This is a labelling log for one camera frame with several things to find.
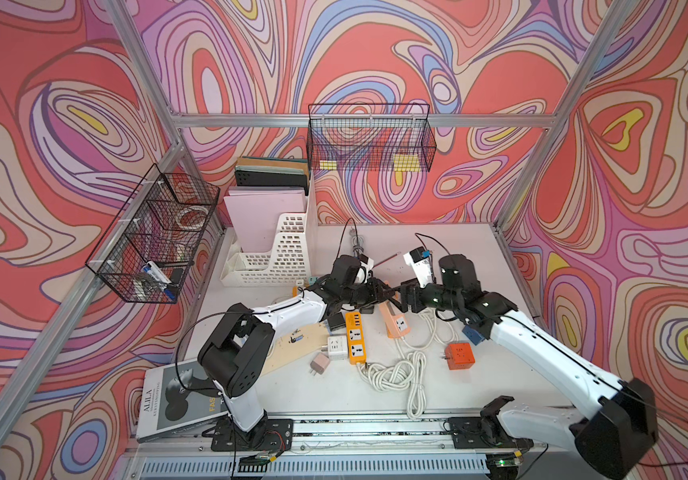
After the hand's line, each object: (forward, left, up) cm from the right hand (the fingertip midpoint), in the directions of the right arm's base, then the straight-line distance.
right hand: (396, 297), depth 77 cm
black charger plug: (+2, +16, -17) cm, 24 cm away
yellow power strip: (-3, +11, -17) cm, 21 cm away
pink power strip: (-4, 0, -7) cm, 8 cm away
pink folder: (+29, +40, +6) cm, 50 cm away
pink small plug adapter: (-11, +21, -17) cm, 29 cm away
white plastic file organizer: (+17, +29, -3) cm, 33 cm away
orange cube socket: (-11, -18, -14) cm, 25 cm away
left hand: (+3, -1, -5) cm, 6 cm away
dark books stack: (+40, +35, +12) cm, 55 cm away
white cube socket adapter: (-8, +16, -14) cm, 22 cm away
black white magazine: (-19, +58, -15) cm, 63 cm away
